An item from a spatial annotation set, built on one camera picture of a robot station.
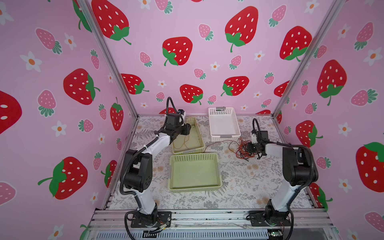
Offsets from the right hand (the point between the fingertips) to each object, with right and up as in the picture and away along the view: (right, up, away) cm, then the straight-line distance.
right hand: (249, 147), depth 102 cm
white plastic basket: (-15, +16, +16) cm, 27 cm away
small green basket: (-42, +2, +3) cm, 43 cm away
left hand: (-43, +15, -8) cm, 46 cm away
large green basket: (-39, -14, -10) cm, 42 cm away
